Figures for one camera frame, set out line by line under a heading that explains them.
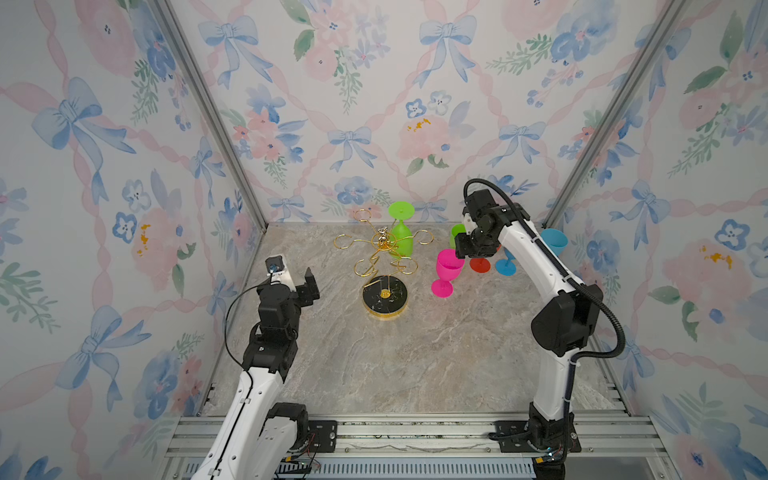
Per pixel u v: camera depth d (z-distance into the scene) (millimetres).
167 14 689
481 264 1074
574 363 558
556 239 1107
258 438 443
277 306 542
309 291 698
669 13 689
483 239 740
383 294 977
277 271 624
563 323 518
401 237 856
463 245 790
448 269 882
